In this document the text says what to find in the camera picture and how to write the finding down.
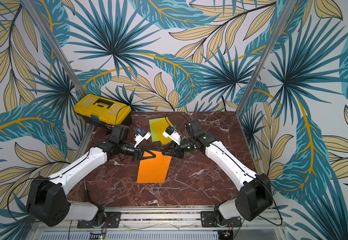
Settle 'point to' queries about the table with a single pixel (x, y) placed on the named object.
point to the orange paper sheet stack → (153, 170)
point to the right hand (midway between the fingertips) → (164, 151)
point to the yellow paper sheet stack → (159, 126)
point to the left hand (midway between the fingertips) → (153, 158)
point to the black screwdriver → (86, 193)
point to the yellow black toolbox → (102, 111)
